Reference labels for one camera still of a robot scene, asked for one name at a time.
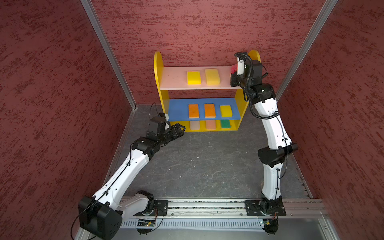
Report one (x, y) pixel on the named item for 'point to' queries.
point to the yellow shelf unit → (201, 99)
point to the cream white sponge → (195, 125)
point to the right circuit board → (270, 224)
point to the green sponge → (225, 124)
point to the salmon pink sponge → (211, 125)
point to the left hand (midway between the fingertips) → (180, 133)
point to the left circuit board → (144, 222)
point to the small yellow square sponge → (226, 111)
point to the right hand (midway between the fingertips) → (235, 74)
